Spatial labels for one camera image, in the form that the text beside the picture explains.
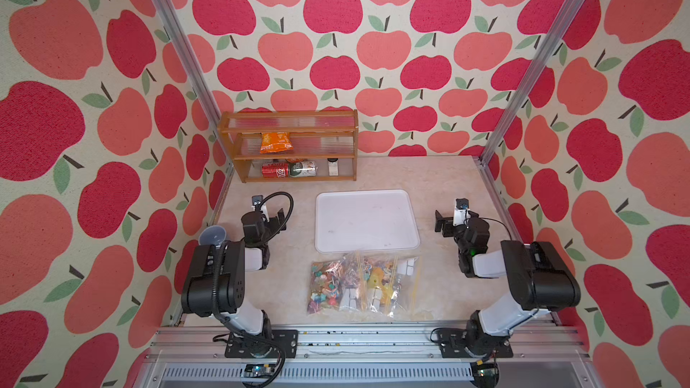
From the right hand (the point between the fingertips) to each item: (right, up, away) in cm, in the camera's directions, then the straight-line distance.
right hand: (455, 215), depth 94 cm
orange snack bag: (-67, +27, +8) cm, 73 cm away
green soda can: (-56, +17, +14) cm, 60 cm away
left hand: (-66, +1, +1) cm, 66 cm away
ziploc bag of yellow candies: (-24, -20, -15) cm, 35 cm away
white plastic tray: (-31, -3, +8) cm, 32 cm away
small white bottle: (-44, +18, +14) cm, 50 cm away
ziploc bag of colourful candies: (-44, -19, -11) cm, 49 cm away
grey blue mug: (-84, -6, -5) cm, 84 cm away
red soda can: (-68, +17, +15) cm, 71 cm away
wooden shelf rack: (-61, +28, +25) cm, 72 cm away
